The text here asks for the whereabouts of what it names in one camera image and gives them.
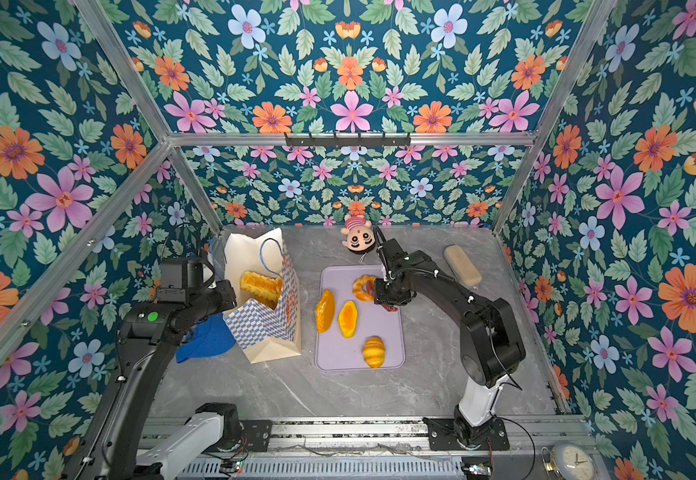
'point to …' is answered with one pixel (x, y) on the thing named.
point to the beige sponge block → (462, 266)
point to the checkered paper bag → (261, 333)
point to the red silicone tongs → (371, 290)
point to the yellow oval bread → (348, 318)
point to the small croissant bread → (374, 351)
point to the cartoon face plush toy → (360, 237)
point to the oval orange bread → (324, 311)
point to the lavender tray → (338, 353)
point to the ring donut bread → (357, 287)
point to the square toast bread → (266, 288)
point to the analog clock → (570, 461)
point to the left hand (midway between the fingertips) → (234, 282)
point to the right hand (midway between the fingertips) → (381, 298)
